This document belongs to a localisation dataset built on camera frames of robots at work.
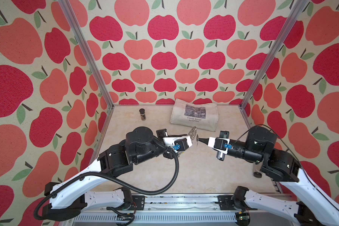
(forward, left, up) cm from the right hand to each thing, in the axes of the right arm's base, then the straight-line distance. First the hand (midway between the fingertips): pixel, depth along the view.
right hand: (206, 134), depth 53 cm
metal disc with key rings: (+4, +5, -7) cm, 9 cm away
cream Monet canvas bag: (+40, -7, -34) cm, 53 cm away
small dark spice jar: (+38, +40, -35) cm, 65 cm away
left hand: (-2, +8, +2) cm, 8 cm away
